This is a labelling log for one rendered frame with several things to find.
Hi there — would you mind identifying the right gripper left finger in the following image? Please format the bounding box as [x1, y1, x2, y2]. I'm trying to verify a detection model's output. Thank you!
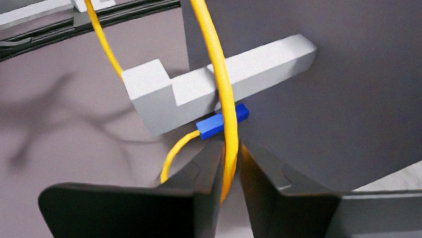
[38, 136, 225, 238]

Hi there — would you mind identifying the yellow patch cord with blue plugs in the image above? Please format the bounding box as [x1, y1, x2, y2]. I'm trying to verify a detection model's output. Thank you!
[84, 0, 238, 205]

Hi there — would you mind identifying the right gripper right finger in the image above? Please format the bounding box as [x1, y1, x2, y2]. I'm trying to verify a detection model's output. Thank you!
[239, 137, 422, 238]

